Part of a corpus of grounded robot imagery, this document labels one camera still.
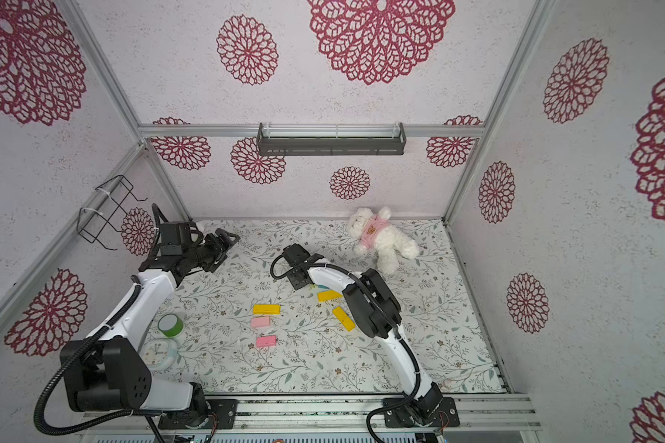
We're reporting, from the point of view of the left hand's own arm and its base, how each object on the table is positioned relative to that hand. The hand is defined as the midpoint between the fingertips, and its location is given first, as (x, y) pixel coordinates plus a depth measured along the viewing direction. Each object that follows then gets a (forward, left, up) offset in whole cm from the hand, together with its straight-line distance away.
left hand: (235, 245), depth 84 cm
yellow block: (-11, -7, -22) cm, 25 cm away
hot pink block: (-22, -9, -21) cm, 32 cm away
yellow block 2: (-6, -28, -21) cm, 36 cm away
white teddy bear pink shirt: (+17, -45, -14) cm, 51 cm away
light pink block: (-16, -6, -21) cm, 27 cm away
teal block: (-3, -26, -21) cm, 33 cm away
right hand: (+3, -17, -20) cm, 27 cm away
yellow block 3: (-14, -34, -21) cm, 42 cm away
